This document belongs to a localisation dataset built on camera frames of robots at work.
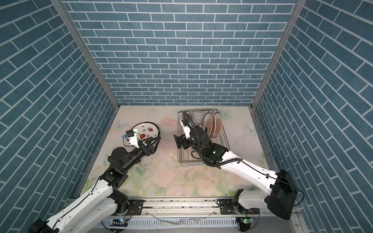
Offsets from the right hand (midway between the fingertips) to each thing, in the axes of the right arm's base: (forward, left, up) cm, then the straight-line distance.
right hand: (180, 129), depth 74 cm
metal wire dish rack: (-4, -4, -24) cm, 25 cm away
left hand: (-6, +11, -2) cm, 12 cm away
